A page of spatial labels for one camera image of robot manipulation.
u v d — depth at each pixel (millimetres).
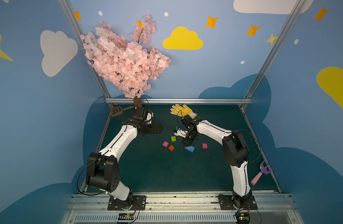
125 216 729
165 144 957
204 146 957
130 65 723
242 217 732
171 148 949
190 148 957
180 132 841
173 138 988
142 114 678
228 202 748
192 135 826
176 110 1198
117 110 1148
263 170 856
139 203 748
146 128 729
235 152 543
